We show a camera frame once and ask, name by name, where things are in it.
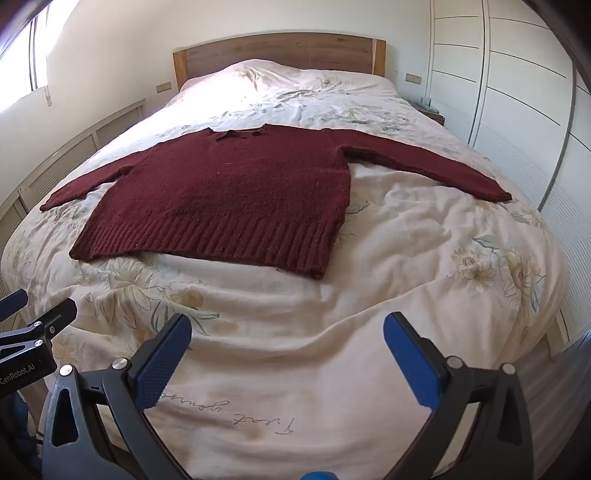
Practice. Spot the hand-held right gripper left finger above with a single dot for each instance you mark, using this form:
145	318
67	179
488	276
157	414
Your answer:
161	369

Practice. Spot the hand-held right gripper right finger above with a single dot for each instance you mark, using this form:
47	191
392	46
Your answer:
408	364

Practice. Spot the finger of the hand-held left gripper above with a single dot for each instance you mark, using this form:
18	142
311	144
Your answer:
14	304
53	318

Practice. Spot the dark red knit sweater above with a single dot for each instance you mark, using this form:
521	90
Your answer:
231	194

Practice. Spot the white floral duvet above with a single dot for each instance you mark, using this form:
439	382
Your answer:
323	323

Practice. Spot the white slatted radiator cover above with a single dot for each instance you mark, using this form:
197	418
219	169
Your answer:
69	157

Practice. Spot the window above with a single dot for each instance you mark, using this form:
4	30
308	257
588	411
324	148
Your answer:
18	69

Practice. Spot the dark wooden nightstand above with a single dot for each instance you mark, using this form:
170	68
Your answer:
434	116

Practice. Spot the small item on nightstand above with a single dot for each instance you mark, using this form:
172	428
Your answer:
425	103

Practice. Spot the white sliding wardrobe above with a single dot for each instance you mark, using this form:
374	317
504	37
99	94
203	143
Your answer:
508	92

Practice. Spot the wooden bed headboard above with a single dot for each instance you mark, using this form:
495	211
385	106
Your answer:
277	48

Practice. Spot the beige wall switch panel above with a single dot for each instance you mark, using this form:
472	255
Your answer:
413	78
164	86

